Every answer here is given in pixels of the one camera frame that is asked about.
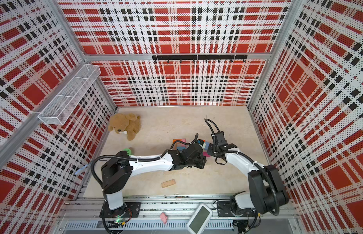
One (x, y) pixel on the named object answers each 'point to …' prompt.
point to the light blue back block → (207, 146)
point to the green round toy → (128, 151)
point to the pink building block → (184, 140)
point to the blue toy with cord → (81, 169)
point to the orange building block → (174, 140)
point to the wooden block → (168, 183)
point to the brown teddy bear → (129, 124)
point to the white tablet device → (200, 219)
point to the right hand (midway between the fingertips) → (213, 150)
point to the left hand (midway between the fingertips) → (207, 161)
